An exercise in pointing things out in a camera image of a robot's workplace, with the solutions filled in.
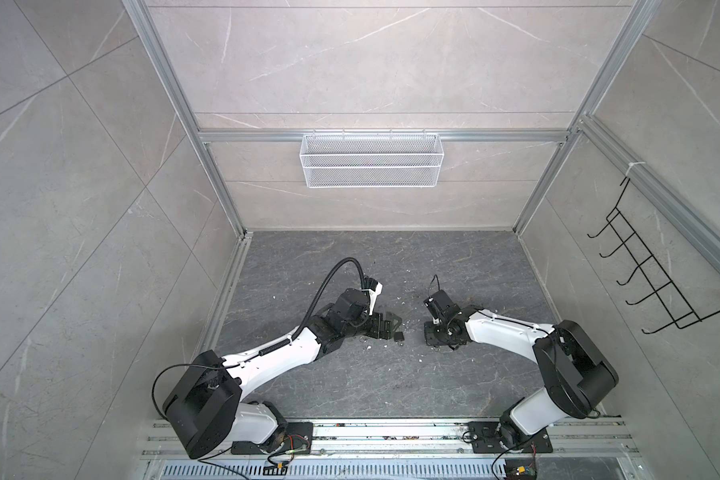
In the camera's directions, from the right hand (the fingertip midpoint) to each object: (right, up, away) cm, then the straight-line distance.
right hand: (431, 333), depth 92 cm
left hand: (-14, +9, -12) cm, 20 cm away
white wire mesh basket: (-19, +57, +8) cm, 61 cm away
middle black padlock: (-11, 0, -2) cm, 11 cm away
